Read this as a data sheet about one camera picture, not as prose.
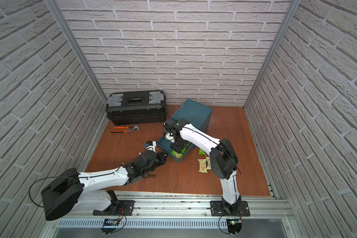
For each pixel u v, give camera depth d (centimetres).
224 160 49
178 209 76
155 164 66
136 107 97
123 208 73
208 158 91
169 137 80
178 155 84
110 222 73
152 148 77
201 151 93
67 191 42
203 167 87
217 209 74
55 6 70
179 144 74
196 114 87
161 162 73
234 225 70
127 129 104
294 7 69
